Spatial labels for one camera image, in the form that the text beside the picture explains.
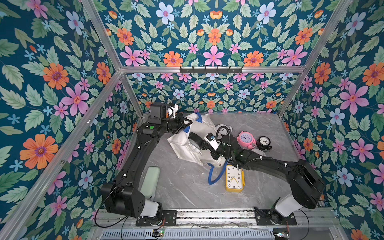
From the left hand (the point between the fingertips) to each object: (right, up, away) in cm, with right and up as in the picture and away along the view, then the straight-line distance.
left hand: (193, 120), depth 71 cm
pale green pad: (-25, -34, +11) cm, 43 cm away
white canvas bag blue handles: (+4, -1, +2) cm, 4 cm away
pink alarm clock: (+34, -11, +30) cm, 47 cm away
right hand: (+9, -12, +13) cm, 20 cm away
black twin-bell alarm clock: (+45, -14, +27) cm, 54 cm away
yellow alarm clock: (+23, -33, +13) cm, 42 cm away
